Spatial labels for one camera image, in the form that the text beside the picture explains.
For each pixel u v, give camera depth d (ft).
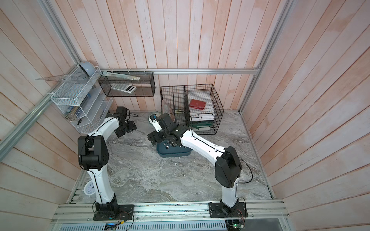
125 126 2.76
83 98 2.49
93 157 1.79
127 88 3.22
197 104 3.07
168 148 3.20
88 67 2.74
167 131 2.05
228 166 1.51
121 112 2.67
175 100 3.41
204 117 3.05
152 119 2.34
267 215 2.44
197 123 3.13
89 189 2.59
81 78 2.75
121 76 2.97
